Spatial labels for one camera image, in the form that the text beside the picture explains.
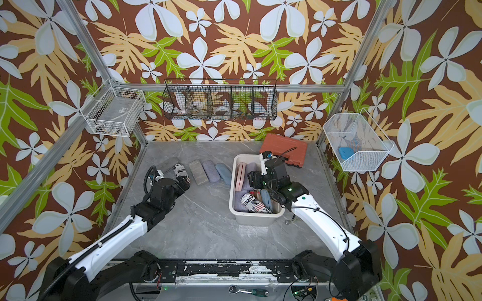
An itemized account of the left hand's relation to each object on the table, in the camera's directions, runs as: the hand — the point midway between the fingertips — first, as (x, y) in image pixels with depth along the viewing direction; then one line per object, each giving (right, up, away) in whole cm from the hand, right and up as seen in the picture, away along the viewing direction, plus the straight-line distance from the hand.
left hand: (181, 179), depth 83 cm
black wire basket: (+16, +41, +14) cm, 47 cm away
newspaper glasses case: (-7, +3, +19) cm, 21 cm away
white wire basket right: (+81, +16, +1) cm, 82 cm away
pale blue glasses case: (+38, -9, -1) cm, 39 cm away
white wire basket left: (-33, +32, +3) cm, 46 cm away
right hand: (+32, +3, -3) cm, 32 cm away
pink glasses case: (+27, +1, +1) cm, 27 cm away
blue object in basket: (+73, +12, -3) cm, 74 cm away
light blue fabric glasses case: (+18, +2, +19) cm, 26 cm away
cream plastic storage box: (+31, -18, +1) cm, 36 cm away
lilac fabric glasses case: (+31, +5, +8) cm, 33 cm away
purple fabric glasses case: (+12, +1, +19) cm, 22 cm away
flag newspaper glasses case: (+33, -10, -4) cm, 35 cm away
